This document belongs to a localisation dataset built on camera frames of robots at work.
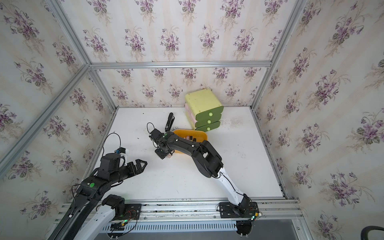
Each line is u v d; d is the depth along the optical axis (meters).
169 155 0.82
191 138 1.00
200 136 1.01
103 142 1.02
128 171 0.66
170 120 1.08
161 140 0.70
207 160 0.54
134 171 0.65
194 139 0.99
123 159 0.60
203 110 0.89
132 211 0.73
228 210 0.73
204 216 0.73
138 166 0.67
